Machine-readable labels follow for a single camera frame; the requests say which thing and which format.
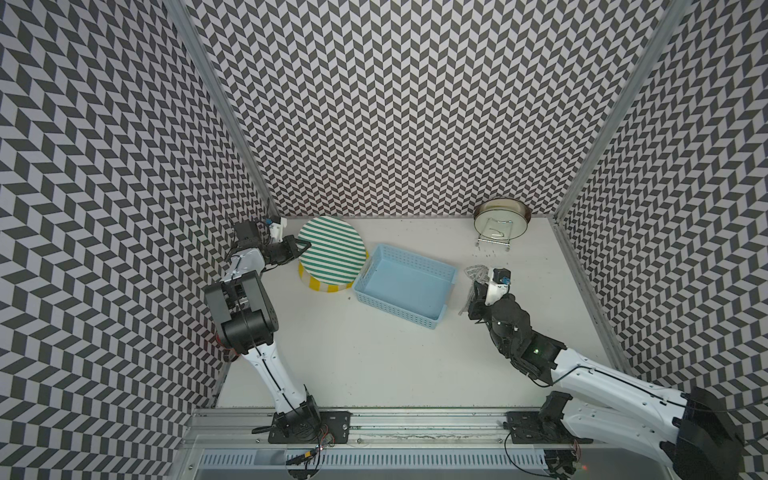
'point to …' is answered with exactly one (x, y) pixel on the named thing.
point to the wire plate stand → (496, 232)
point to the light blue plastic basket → (406, 285)
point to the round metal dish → (501, 218)
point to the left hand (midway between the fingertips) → (308, 244)
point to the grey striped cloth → (478, 273)
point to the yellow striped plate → (310, 281)
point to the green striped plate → (337, 253)
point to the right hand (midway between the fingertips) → (476, 287)
